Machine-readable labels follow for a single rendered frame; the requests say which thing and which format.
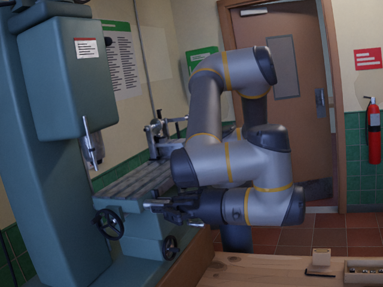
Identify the small black handwheel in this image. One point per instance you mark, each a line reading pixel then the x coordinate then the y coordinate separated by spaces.
pixel 170 248

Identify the grey slotted milling table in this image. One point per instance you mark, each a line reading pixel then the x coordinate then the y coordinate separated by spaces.
pixel 134 179

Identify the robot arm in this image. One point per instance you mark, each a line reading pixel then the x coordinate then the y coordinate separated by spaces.
pixel 209 104

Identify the red wall sign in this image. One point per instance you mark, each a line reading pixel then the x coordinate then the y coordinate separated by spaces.
pixel 368 59

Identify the green wall poster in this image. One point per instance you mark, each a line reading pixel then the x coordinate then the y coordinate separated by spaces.
pixel 197 56

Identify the pale blank wall sheet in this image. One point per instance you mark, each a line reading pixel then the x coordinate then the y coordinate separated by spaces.
pixel 157 51

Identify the aluminium plate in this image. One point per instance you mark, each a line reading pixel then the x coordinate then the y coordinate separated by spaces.
pixel 170 149

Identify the grey wall conduit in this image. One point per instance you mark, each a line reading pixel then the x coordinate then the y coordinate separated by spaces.
pixel 146 59

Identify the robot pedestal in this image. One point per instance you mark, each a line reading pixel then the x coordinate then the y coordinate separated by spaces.
pixel 236 239

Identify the thin silver lever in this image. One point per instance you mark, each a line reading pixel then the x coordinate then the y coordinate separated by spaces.
pixel 89 143

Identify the black hex key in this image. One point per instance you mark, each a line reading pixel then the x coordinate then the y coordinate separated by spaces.
pixel 320 274

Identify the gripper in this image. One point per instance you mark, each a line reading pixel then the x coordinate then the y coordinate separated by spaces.
pixel 211 207

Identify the grey clamp bracket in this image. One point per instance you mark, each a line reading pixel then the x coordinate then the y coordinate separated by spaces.
pixel 150 143

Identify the red fire extinguisher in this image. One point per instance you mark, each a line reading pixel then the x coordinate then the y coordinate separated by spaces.
pixel 374 134

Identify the wooden parts box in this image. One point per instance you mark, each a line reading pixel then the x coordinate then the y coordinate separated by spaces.
pixel 362 278

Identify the black clamp post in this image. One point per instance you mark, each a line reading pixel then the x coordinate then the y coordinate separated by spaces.
pixel 177 131

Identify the grey spindle chuck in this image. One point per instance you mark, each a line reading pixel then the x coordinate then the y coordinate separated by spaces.
pixel 98 148

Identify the brown door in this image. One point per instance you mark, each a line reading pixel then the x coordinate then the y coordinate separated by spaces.
pixel 308 134

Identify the grey feed lever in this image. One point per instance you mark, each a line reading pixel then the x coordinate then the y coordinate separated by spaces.
pixel 196 222

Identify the small wooden block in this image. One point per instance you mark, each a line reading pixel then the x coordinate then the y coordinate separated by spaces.
pixel 321 257

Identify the brown wooden machine base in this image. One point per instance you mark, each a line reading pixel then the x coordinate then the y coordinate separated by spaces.
pixel 191 263

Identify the green milling machine body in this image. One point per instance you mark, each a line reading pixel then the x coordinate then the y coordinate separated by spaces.
pixel 45 179

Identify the white poster with green header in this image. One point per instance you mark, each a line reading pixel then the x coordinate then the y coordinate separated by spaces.
pixel 125 68

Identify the large black handwheel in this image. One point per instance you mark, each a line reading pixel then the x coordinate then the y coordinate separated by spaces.
pixel 103 221

